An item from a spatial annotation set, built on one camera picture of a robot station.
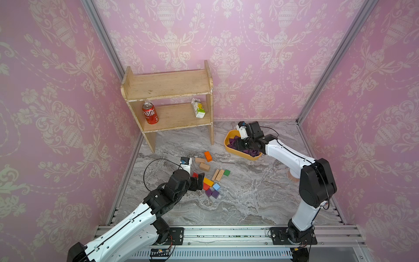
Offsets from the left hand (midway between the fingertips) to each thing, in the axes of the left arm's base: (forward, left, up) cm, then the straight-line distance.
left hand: (197, 174), depth 77 cm
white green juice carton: (+35, +1, +11) cm, 37 cm away
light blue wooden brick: (0, -10, -13) cm, 16 cm away
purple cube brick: (-4, -9, -14) cm, 17 cm away
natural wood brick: (+17, +1, -15) cm, 23 cm away
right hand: (+20, -20, -1) cm, 29 cm away
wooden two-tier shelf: (+55, +23, +1) cm, 60 cm away
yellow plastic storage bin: (+34, -19, -9) cm, 40 cm away
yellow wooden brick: (+3, -5, -14) cm, 15 cm away
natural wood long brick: (+8, -9, -14) cm, 19 cm away
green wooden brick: (+9, -15, -15) cm, 23 cm away
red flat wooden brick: (+1, -4, -16) cm, 16 cm away
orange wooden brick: (+19, -4, -13) cm, 24 cm away
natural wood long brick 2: (+7, -10, -14) cm, 19 cm away
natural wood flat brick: (+13, -2, -14) cm, 19 cm away
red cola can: (+27, +26, +15) cm, 40 cm away
